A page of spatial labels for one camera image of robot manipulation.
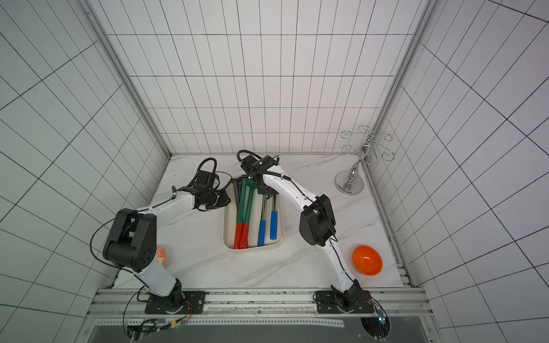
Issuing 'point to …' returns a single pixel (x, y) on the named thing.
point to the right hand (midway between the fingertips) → (276, 185)
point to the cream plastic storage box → (251, 220)
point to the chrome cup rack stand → (348, 183)
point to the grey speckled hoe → (237, 184)
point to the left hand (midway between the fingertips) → (227, 203)
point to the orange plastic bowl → (367, 260)
